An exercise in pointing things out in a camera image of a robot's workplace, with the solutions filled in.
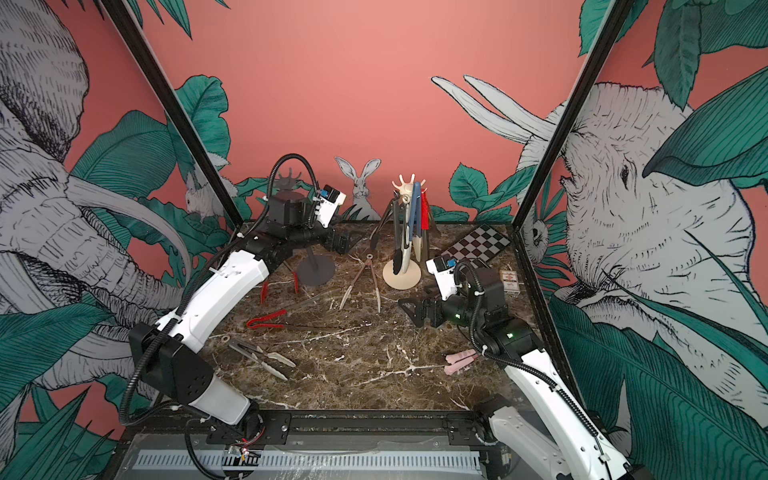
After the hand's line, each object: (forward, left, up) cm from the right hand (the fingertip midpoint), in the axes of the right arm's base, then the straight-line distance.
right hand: (411, 292), depth 68 cm
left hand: (+18, +15, +6) cm, 24 cm away
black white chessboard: (+36, -28, -26) cm, 52 cm away
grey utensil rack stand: (+26, +34, -27) cm, 50 cm away
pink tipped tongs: (-7, -14, -25) cm, 30 cm away
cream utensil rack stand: (+23, -2, -28) cm, 36 cm away
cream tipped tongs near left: (-6, +44, -24) cm, 51 cm away
